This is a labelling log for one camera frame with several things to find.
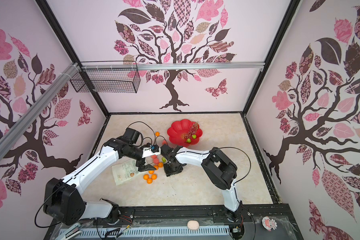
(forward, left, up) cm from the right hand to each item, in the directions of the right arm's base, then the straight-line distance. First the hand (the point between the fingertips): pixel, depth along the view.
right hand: (169, 171), depth 89 cm
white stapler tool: (-29, +44, +3) cm, 53 cm away
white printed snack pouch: (0, +28, +2) cm, 28 cm away
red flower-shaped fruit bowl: (+33, -6, 0) cm, 34 cm away
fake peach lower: (+6, +8, +3) cm, 11 cm away
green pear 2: (+21, -12, +2) cm, 25 cm away
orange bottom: (-5, +11, +1) cm, 12 cm away
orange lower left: (-3, +14, +1) cm, 14 cm away
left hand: (+1, +7, +13) cm, 15 cm away
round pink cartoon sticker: (-27, -49, +3) cm, 56 cm away
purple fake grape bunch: (+28, -15, +4) cm, 33 cm away
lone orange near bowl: (+28, +10, +1) cm, 30 cm away
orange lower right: (-3, +9, +1) cm, 9 cm away
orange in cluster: (-1, +11, +1) cm, 11 cm away
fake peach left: (+9, +10, +3) cm, 14 cm away
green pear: (+25, -16, +2) cm, 30 cm away
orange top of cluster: (+4, +6, +1) cm, 7 cm away
